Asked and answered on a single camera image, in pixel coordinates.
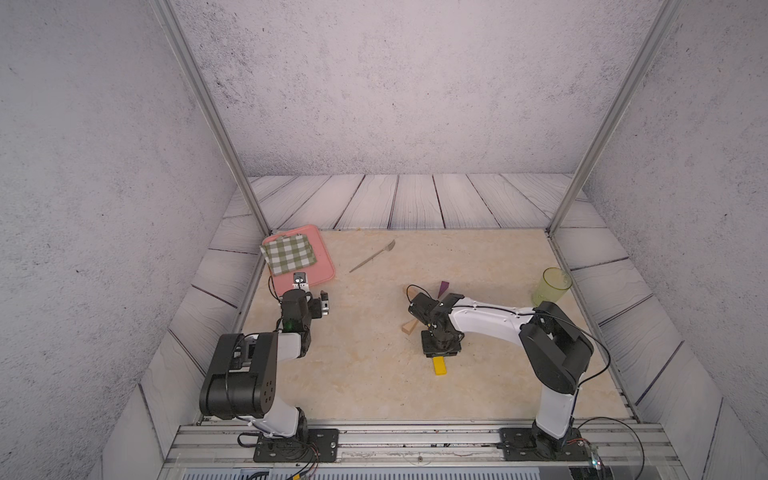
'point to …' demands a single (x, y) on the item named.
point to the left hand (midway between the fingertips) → (310, 291)
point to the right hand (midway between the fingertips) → (434, 355)
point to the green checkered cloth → (288, 254)
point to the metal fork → (387, 248)
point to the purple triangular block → (443, 287)
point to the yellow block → (439, 366)
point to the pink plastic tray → (317, 273)
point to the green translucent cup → (552, 286)
